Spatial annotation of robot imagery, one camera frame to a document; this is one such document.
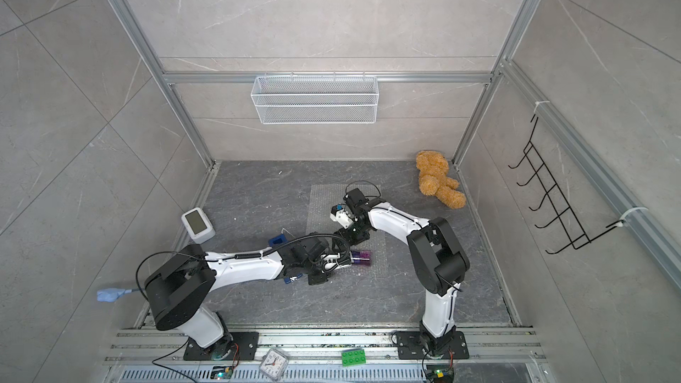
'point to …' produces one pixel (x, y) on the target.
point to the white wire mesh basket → (316, 100)
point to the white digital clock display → (198, 225)
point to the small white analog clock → (274, 364)
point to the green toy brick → (350, 357)
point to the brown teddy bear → (433, 168)
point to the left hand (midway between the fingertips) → (336, 263)
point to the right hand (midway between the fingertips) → (346, 243)
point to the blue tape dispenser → (275, 240)
